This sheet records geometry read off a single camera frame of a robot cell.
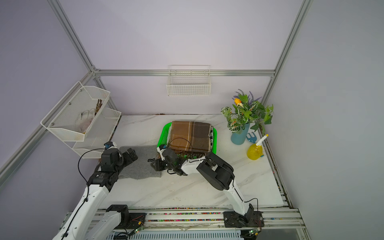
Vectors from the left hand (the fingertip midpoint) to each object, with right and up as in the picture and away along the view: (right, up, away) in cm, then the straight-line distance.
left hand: (128, 156), depth 81 cm
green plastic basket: (+16, +7, +15) cm, 23 cm away
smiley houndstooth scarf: (+47, +10, +14) cm, 50 cm away
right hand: (+12, -8, +11) cm, 18 cm away
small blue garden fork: (+78, +7, +24) cm, 82 cm away
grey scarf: (+5, -8, +7) cm, 12 cm away
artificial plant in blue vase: (+64, +24, -6) cm, 68 cm away
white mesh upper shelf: (-27, +21, -3) cm, 35 cm away
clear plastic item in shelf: (-22, +20, -3) cm, 30 cm away
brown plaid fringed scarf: (+33, +8, +13) cm, 37 cm away
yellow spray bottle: (+79, -1, +20) cm, 81 cm away
